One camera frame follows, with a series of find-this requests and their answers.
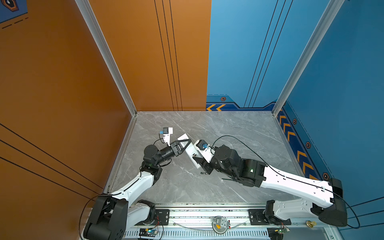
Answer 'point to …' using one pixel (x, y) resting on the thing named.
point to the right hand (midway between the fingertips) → (195, 153)
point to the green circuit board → (148, 232)
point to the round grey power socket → (220, 224)
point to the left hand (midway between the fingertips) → (191, 142)
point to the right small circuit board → (283, 230)
